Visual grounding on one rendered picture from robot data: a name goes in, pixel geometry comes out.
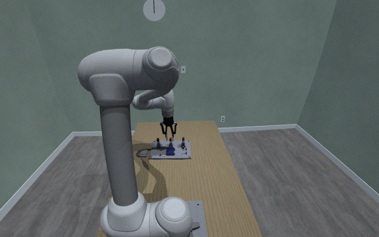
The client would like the blue rectangular block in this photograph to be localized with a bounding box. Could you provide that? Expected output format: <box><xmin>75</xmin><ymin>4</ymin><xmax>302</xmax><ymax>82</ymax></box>
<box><xmin>166</xmin><ymin>148</ymin><xmax>174</xmax><ymax>155</ymax></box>

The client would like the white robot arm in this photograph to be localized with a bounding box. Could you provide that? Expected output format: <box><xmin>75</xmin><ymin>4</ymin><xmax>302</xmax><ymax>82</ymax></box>
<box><xmin>77</xmin><ymin>46</ymin><xmax>200</xmax><ymax>237</ymax></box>

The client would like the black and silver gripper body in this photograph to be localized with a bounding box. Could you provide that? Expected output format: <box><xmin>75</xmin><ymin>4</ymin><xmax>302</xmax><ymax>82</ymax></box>
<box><xmin>163</xmin><ymin>116</ymin><xmax>174</xmax><ymax>127</ymax></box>

